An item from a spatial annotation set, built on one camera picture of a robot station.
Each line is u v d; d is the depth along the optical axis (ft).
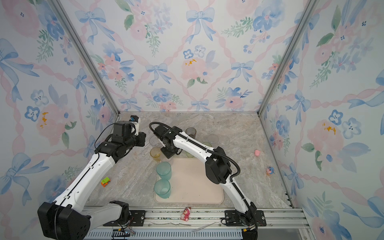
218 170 1.81
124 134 1.96
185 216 2.39
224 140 3.29
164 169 2.83
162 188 2.63
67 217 1.22
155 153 3.09
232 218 2.41
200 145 1.89
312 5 2.23
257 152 3.16
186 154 1.99
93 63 3.02
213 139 3.15
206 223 2.42
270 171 2.78
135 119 2.26
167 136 2.09
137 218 2.43
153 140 3.26
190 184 2.88
